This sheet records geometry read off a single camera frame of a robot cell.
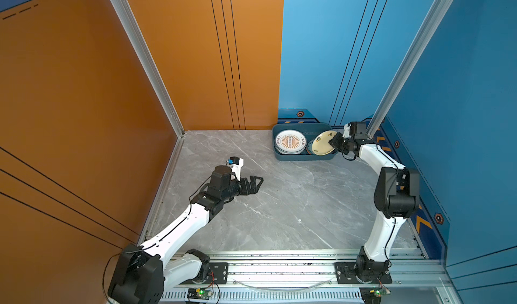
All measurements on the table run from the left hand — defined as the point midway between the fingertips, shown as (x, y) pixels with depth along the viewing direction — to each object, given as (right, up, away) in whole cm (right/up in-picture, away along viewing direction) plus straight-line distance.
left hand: (256, 178), depth 81 cm
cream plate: (+32, +14, +21) cm, 41 cm away
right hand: (+35, +16, +18) cm, 43 cm away
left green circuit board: (-20, -39, -10) cm, 45 cm away
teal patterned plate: (+28, +13, +27) cm, 41 cm away
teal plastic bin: (+29, +23, +37) cm, 53 cm away
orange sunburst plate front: (+18, +16, +28) cm, 37 cm away
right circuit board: (+42, -40, -10) cm, 59 cm away
